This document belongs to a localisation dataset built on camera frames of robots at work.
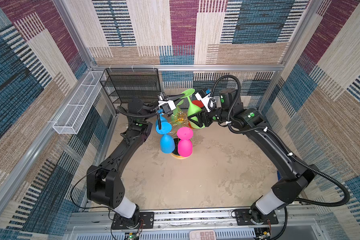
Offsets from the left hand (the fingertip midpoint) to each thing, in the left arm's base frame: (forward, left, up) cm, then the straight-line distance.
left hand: (184, 91), depth 61 cm
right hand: (-3, -5, -12) cm, 13 cm away
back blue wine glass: (+8, +12, -25) cm, 28 cm away
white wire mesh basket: (+8, +51, -13) cm, 53 cm away
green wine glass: (+3, +4, -19) cm, 20 cm away
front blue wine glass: (-7, +8, -26) cm, 28 cm away
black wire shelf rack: (+40, +41, -25) cm, 63 cm away
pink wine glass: (-9, -1, -26) cm, 27 cm away
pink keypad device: (-44, -8, -46) cm, 65 cm away
